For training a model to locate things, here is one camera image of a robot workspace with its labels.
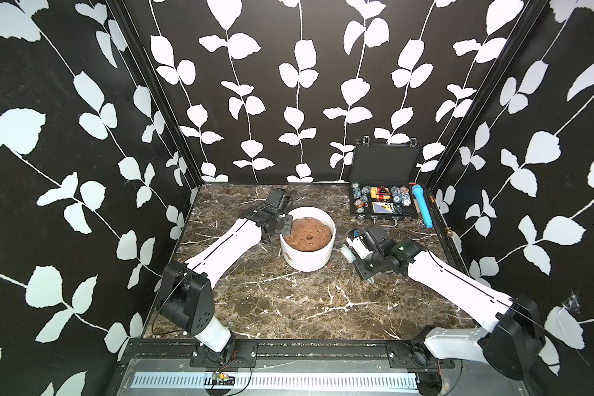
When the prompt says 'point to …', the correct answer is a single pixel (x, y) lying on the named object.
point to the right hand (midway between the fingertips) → (354, 262)
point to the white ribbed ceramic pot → (309, 261)
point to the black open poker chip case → (381, 179)
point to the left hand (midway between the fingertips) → (285, 218)
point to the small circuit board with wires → (220, 379)
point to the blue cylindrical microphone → (419, 193)
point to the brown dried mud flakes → (330, 267)
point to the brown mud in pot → (307, 234)
